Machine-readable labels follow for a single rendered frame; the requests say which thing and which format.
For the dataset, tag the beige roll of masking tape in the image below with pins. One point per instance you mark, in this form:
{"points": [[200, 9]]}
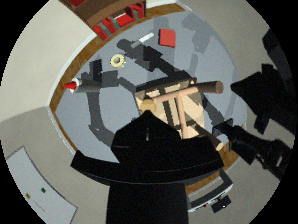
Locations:
{"points": [[115, 58]]}

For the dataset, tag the tan wooden stool seat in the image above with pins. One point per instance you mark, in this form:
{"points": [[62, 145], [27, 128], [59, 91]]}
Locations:
{"points": [[167, 112]]}

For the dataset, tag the red flat block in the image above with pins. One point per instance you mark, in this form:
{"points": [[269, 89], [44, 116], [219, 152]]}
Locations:
{"points": [[167, 38]]}

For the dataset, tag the brown wooden stool legs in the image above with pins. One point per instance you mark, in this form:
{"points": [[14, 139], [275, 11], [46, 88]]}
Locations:
{"points": [[204, 87]]}

